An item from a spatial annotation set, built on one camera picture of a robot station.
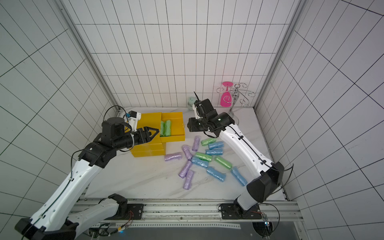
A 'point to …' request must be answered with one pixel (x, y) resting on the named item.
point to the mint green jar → (190, 102)
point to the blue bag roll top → (216, 145)
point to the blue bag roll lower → (218, 175)
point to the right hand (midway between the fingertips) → (192, 121)
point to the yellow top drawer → (177, 128)
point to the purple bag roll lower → (184, 170)
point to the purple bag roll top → (195, 145)
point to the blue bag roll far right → (236, 174)
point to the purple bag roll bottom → (188, 180)
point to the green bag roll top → (206, 142)
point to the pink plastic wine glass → (226, 100)
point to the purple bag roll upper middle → (187, 151)
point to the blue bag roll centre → (199, 162)
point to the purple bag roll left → (172, 156)
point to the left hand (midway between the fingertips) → (153, 135)
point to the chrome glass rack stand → (238, 90)
